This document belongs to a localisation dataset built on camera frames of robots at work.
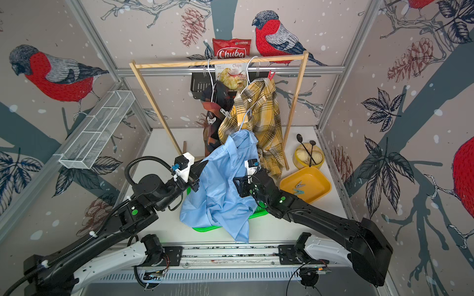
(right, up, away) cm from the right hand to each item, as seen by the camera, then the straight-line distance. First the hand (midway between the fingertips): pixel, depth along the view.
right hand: (235, 178), depth 77 cm
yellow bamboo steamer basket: (+36, +6, +23) cm, 43 cm away
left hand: (-9, +11, -16) cm, 21 cm away
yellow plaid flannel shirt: (+9, +30, +2) cm, 32 cm away
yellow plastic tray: (+38, -6, +17) cm, 42 cm away
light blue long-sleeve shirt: (-7, -10, 0) cm, 12 cm away
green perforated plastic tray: (+10, -14, 0) cm, 17 cm away
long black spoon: (+37, +18, +29) cm, 50 cm away
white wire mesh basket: (-60, +14, -4) cm, 62 cm away
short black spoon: (+44, +15, +28) cm, 54 cm away
